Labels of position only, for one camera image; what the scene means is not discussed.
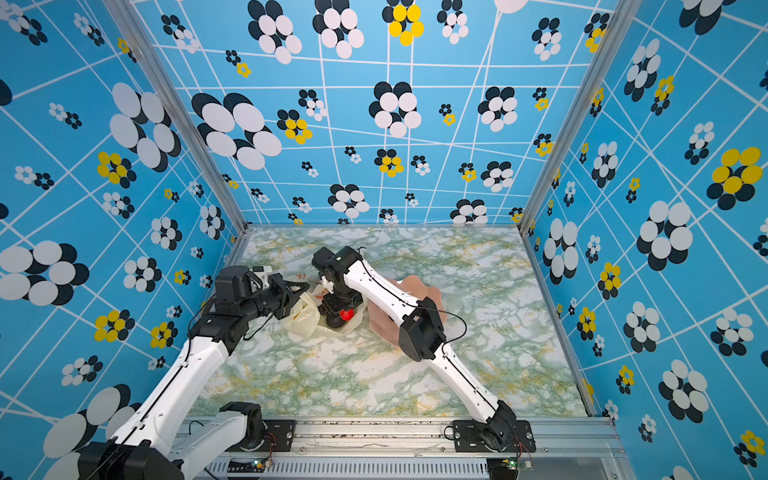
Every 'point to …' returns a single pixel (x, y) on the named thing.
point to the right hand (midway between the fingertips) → (345, 311)
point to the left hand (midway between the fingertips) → (311, 282)
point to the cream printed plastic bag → (306, 321)
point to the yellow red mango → (347, 314)
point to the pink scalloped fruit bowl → (388, 328)
